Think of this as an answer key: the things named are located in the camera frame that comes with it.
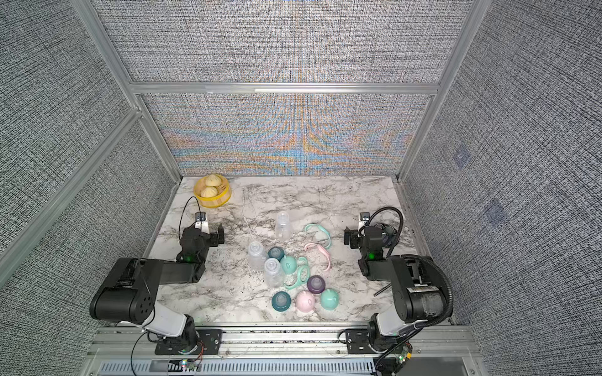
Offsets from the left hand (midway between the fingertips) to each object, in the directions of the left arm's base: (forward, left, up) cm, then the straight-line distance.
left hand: (211, 222), depth 93 cm
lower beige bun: (+18, +6, -3) cm, 19 cm away
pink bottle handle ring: (-12, -42, -3) cm, 44 cm away
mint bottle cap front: (-30, -44, -5) cm, 53 cm away
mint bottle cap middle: (-17, -30, -3) cm, 35 cm away
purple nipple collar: (-24, -40, -7) cm, 47 cm away
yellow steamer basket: (+18, -1, -3) cm, 18 cm away
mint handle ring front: (-15, -36, -7) cm, 40 cm away
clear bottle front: (-23, -25, +3) cm, 34 cm away
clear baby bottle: (-1, -28, -6) cm, 29 cm away
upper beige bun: (+24, +5, -1) cm, 25 cm away
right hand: (-2, -59, 0) cm, 59 cm away
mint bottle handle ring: (-3, -45, -4) cm, 45 cm away
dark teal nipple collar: (-29, -27, -7) cm, 40 cm away
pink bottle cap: (-30, -36, -5) cm, 47 cm away
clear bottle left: (-17, -20, +4) cm, 26 cm away
